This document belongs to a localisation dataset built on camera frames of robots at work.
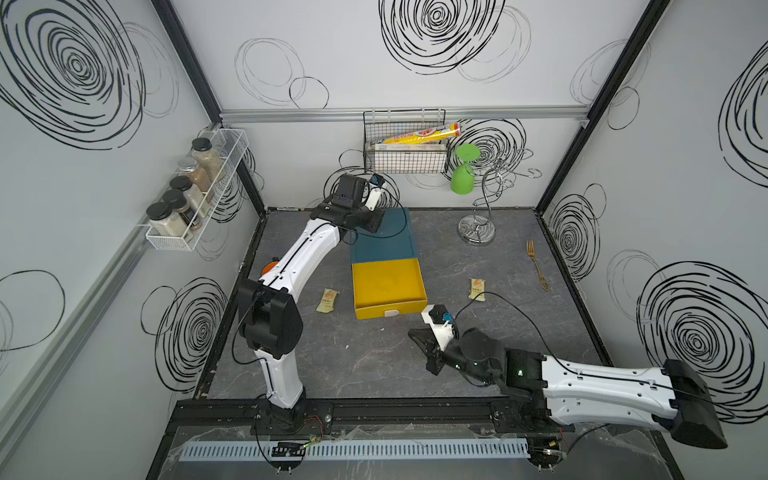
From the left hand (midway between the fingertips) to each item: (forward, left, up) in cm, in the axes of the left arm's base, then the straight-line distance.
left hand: (376, 211), depth 87 cm
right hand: (-35, -10, -6) cm, 36 cm away
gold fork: (+7, -56, -23) cm, 61 cm away
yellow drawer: (-21, -4, -8) cm, 23 cm away
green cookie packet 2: (-17, +15, -24) cm, 33 cm away
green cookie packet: (-11, -33, -22) cm, 41 cm away
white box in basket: (+12, -9, +10) cm, 18 cm away
